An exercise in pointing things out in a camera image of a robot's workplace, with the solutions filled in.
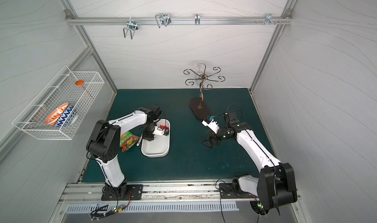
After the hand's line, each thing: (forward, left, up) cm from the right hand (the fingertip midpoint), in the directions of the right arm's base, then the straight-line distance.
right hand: (206, 136), depth 81 cm
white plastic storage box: (-3, +28, -10) cm, 30 cm away
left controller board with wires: (-36, +50, -12) cm, 63 cm away
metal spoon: (+1, +42, -11) cm, 43 cm away
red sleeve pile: (+4, +23, 0) cm, 24 cm away
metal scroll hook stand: (+28, +4, -11) cm, 31 cm away
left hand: (+5, +36, -9) cm, 37 cm away
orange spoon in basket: (+19, +71, +21) cm, 76 cm away
